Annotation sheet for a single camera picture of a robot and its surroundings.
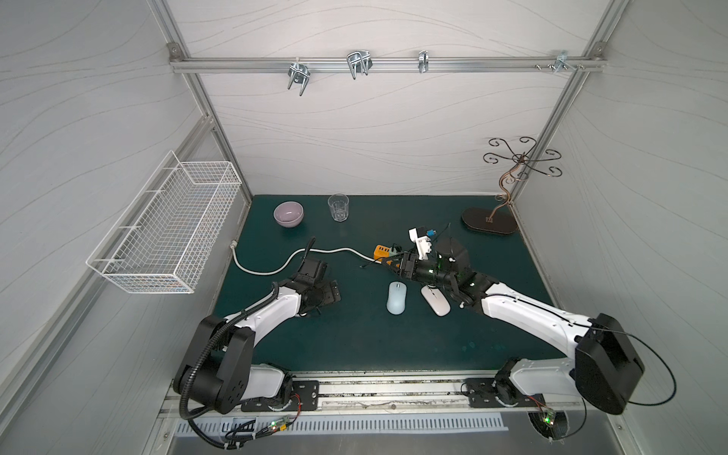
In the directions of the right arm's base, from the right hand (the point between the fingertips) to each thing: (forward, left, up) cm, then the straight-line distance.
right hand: (385, 262), depth 76 cm
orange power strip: (+16, +1, -19) cm, 25 cm away
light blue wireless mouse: (-1, -4, -20) cm, 20 cm away
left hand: (-2, +18, -19) cm, 26 cm away
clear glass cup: (+38, +19, -17) cm, 45 cm away
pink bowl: (+32, +39, -17) cm, 53 cm away
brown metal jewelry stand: (+34, -46, -20) cm, 61 cm away
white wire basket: (-2, +55, +11) cm, 56 cm away
